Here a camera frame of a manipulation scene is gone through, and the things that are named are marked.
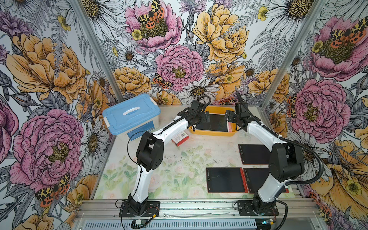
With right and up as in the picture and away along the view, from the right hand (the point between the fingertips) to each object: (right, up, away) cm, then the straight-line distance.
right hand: (231, 118), depth 95 cm
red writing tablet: (+11, -35, -9) cm, 38 cm away
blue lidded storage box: (-65, -1, -4) cm, 65 cm away
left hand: (-19, -2, -1) cm, 19 cm away
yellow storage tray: (-9, +5, -6) cm, 12 cm away
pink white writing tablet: (-6, -3, +14) cm, 15 cm away
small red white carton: (-34, -14, +2) cm, 36 cm away
